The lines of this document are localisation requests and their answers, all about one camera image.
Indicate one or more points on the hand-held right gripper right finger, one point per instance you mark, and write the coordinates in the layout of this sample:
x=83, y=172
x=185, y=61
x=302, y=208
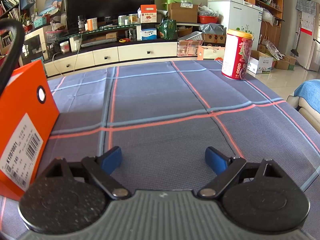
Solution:
x=216, y=160

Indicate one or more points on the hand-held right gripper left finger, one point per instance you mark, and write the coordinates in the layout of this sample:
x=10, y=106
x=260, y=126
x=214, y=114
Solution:
x=112, y=158

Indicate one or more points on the orange cardboard box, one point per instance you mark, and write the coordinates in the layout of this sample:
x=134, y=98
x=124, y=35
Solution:
x=22, y=92

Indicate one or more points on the plaid tablecloth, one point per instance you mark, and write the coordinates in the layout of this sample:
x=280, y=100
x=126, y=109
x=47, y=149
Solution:
x=162, y=100

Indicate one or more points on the white cardboard box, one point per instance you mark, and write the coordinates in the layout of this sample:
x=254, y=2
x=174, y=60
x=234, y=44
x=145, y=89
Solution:
x=261, y=63

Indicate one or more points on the orange gift box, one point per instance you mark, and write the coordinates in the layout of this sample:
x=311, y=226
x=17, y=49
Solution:
x=210, y=53

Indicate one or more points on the red can yellow lid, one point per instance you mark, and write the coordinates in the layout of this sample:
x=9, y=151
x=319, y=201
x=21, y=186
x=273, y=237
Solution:
x=237, y=55

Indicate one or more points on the white TV cabinet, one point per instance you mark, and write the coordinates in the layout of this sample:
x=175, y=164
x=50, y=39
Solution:
x=132, y=52

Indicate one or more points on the pink packaged goods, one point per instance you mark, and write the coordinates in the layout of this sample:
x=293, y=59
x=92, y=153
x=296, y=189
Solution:
x=187, y=50

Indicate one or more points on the sofa with blue cover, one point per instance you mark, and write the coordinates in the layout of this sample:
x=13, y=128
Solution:
x=308, y=92

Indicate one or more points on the white plastic basket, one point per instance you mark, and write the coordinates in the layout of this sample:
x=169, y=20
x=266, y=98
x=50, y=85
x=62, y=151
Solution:
x=195, y=36

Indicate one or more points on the blue white box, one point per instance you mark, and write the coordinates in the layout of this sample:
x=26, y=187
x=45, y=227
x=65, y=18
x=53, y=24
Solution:
x=149, y=34

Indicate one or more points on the pink plastic basket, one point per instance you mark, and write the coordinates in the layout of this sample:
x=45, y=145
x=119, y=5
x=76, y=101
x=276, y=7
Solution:
x=53, y=36

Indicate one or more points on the white glass-door cabinet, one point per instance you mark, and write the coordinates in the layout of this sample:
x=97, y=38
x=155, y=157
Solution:
x=32, y=47

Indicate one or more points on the green plastic bag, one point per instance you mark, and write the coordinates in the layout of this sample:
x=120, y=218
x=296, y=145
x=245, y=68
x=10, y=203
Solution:
x=167, y=30

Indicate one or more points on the red plastic basin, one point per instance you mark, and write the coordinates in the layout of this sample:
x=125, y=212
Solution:
x=207, y=19

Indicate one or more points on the white refrigerator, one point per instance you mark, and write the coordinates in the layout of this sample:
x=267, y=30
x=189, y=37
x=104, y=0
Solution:
x=312, y=55

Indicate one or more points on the white small freezer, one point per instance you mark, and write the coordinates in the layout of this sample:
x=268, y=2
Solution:
x=235, y=15

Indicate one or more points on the orange white medicine box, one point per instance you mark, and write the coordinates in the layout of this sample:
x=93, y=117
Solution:
x=148, y=15

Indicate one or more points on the brown cardboard box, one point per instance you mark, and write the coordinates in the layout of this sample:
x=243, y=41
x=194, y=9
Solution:
x=182, y=13

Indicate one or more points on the black curved bar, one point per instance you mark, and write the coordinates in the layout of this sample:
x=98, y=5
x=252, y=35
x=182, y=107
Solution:
x=17, y=40

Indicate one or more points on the turquoise basket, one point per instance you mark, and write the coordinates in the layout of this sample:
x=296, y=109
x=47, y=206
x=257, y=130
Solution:
x=41, y=21

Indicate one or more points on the black television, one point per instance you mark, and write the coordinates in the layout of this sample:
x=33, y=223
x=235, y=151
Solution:
x=107, y=0

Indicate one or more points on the bookshelf with books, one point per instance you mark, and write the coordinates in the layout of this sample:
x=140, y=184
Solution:
x=8, y=2

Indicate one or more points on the wall calendar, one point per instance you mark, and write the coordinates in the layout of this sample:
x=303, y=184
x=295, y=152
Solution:
x=307, y=27

